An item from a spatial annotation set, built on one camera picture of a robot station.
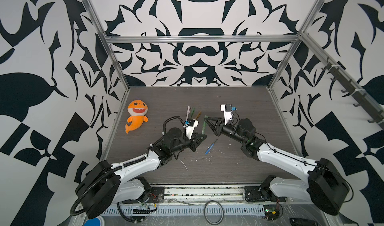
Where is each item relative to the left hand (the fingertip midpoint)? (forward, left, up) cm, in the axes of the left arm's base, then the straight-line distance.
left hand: (206, 132), depth 75 cm
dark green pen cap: (+4, 0, +8) cm, 9 cm away
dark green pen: (+2, +1, +4) cm, 5 cm away
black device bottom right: (-36, -41, -19) cm, 58 cm away
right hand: (+3, +1, +7) cm, 7 cm away
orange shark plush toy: (+23, +41, -11) cm, 48 cm away
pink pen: (+22, +9, -18) cm, 30 cm away
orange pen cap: (+24, +2, -20) cm, 31 cm away
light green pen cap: (+26, +6, -18) cm, 32 cm away
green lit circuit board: (-32, -29, -20) cm, 48 cm away
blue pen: (0, -4, -18) cm, 19 cm away
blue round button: (-33, +51, -18) cm, 63 cm away
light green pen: (+21, +7, -18) cm, 29 cm away
